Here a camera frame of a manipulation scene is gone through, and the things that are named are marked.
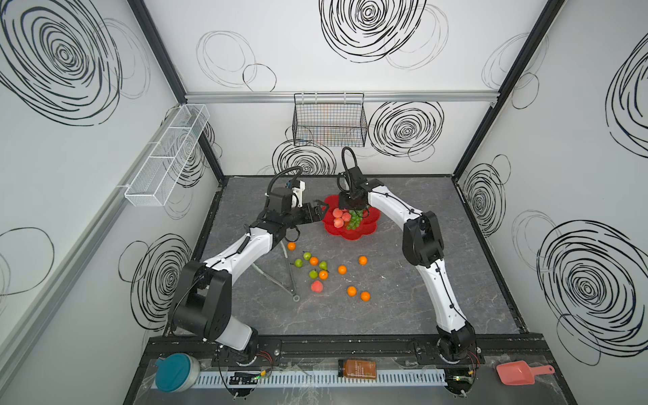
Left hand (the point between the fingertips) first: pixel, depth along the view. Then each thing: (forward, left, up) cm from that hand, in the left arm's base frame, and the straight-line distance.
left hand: (319, 207), depth 86 cm
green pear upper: (-9, +4, -17) cm, 20 cm away
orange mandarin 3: (-17, -2, -16) cm, 24 cm away
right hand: (+13, -11, -13) cm, 21 cm away
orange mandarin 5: (-11, -17, -17) cm, 26 cm away
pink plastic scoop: (-44, -59, -17) cm, 76 cm away
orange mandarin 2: (-12, +1, -17) cm, 21 cm away
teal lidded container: (-47, +34, -10) cm, 59 cm away
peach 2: (+5, -8, -16) cm, 19 cm away
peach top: (+8, -7, -14) cm, 18 cm away
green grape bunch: (+7, -15, -15) cm, 23 cm away
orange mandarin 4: (-15, -9, -17) cm, 24 cm away
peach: (+7, -11, -15) cm, 20 cm away
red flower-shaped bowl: (+4, -19, -17) cm, 26 cm away
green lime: (-12, +7, -17) cm, 22 cm away
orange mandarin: (-6, +10, -16) cm, 20 cm away
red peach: (-21, 0, -16) cm, 27 cm away
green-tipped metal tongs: (-23, +8, -18) cm, 30 cm away
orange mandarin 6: (-22, -12, -17) cm, 30 cm away
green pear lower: (-17, +1, -17) cm, 24 cm away
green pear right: (-13, -2, -17) cm, 22 cm away
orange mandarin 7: (-24, -17, -16) cm, 34 cm away
